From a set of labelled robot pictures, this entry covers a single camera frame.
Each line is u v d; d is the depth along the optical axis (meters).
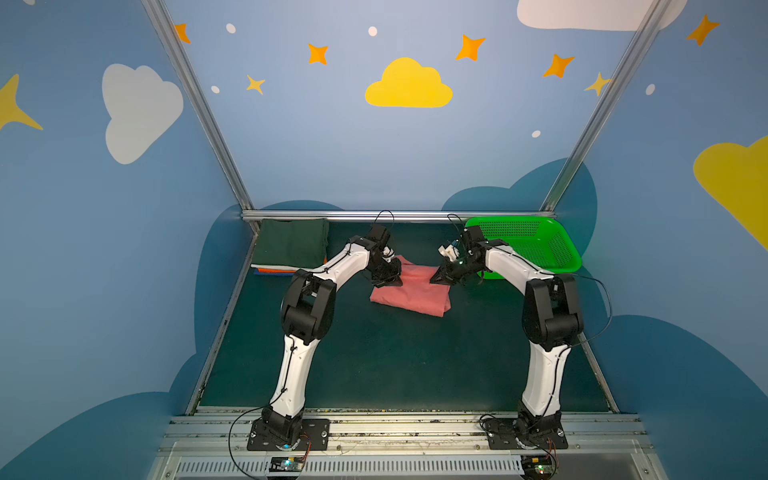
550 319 0.55
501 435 0.74
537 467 0.71
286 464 0.71
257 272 1.04
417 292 0.96
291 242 1.08
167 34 0.71
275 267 1.01
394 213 0.93
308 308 0.59
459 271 0.86
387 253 0.92
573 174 1.02
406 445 0.73
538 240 1.18
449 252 0.92
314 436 0.75
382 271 0.88
